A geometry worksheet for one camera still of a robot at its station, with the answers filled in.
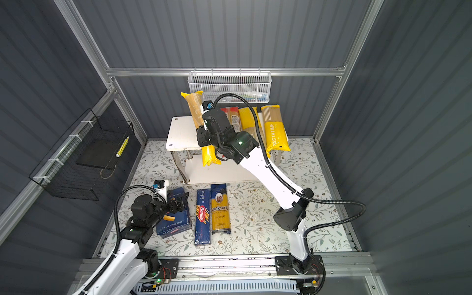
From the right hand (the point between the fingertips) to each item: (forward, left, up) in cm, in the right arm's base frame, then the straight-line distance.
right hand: (202, 130), depth 68 cm
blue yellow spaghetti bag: (-21, -4, -38) cm, 44 cm away
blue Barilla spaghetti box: (-19, +4, -36) cm, 41 cm away
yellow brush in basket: (+2, +38, -11) cm, 40 cm away
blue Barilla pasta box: (-24, +16, -33) cm, 44 cm away
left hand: (-12, +13, -26) cm, 32 cm away
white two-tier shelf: (+2, +10, -6) cm, 12 cm away
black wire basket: (-5, +50, -9) cm, 51 cm away
